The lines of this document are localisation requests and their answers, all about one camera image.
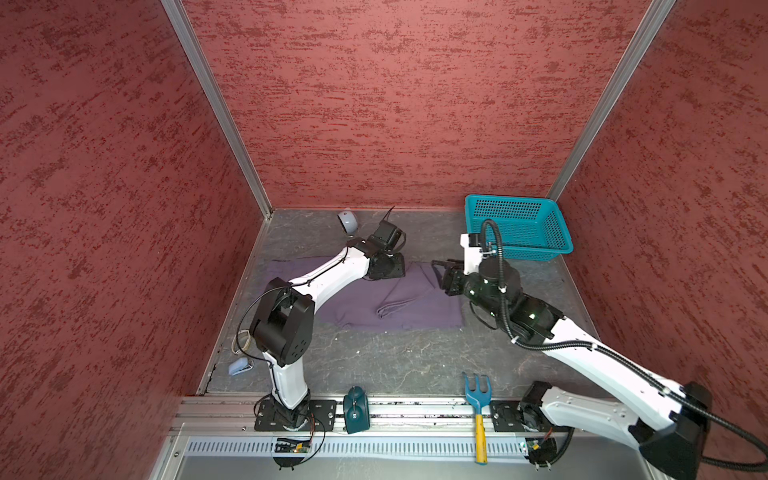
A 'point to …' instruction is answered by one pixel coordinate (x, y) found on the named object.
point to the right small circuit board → (542, 451)
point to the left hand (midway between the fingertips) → (397, 275)
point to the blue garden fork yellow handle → (479, 399)
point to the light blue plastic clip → (238, 366)
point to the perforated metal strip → (266, 447)
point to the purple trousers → (418, 298)
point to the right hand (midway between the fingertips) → (438, 269)
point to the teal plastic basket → (532, 228)
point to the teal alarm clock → (356, 410)
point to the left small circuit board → (289, 445)
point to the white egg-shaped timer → (349, 221)
